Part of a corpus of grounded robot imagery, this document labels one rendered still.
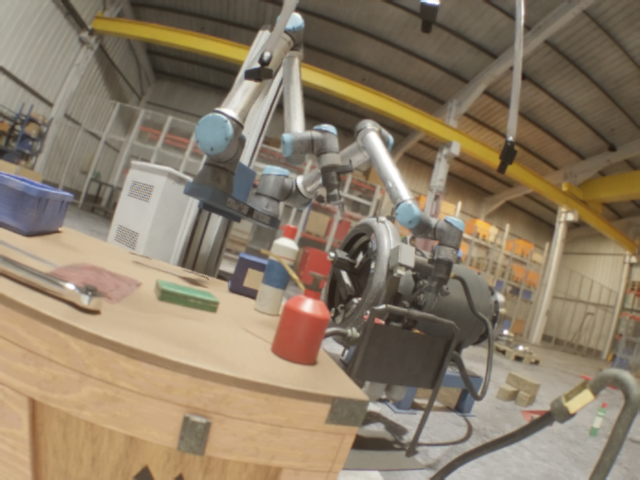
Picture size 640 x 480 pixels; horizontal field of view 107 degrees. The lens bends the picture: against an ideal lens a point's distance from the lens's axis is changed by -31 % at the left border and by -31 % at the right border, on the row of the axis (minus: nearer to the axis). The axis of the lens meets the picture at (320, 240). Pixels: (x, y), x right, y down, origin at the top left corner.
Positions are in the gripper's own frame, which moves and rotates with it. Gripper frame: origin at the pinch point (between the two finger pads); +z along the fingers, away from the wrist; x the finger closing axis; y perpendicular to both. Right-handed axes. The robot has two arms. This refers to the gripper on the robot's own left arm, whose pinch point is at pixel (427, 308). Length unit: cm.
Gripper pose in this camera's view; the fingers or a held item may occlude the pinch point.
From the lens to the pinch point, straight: 139.2
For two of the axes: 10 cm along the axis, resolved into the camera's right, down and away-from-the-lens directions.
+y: 2.8, 0.3, -9.6
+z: -3.0, 9.5, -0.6
